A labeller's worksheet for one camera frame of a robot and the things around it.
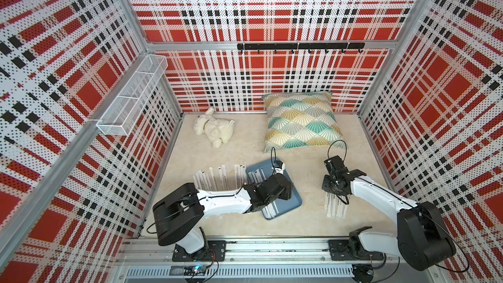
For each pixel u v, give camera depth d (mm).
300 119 950
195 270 691
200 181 930
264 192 632
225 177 932
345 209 837
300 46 886
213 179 930
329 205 844
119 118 891
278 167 739
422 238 411
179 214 435
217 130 1005
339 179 646
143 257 743
